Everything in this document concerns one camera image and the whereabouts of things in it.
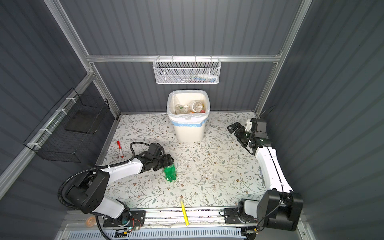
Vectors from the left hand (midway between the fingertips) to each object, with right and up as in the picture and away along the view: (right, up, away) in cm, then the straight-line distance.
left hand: (170, 162), depth 91 cm
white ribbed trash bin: (+12, +22, -9) cm, 26 cm away
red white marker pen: (-35, +7, +8) cm, 37 cm away
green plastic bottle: (0, -5, -4) cm, 7 cm away
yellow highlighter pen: (+10, -22, -16) cm, 29 cm away
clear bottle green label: (+6, +33, +5) cm, 34 cm away
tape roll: (-37, -26, -18) cm, 48 cm away
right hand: (+37, +19, -10) cm, 42 cm away
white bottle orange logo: (+16, +33, -8) cm, 38 cm away
